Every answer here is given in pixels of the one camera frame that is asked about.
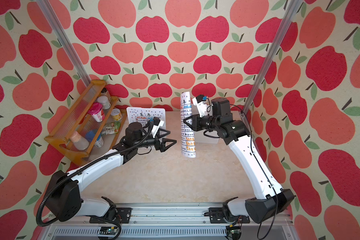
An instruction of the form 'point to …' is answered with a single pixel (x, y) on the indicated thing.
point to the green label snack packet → (112, 128)
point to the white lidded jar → (105, 102)
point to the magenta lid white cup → (96, 111)
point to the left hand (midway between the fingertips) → (173, 140)
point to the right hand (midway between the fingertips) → (186, 123)
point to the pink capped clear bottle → (80, 142)
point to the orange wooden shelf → (92, 126)
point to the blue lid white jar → (99, 142)
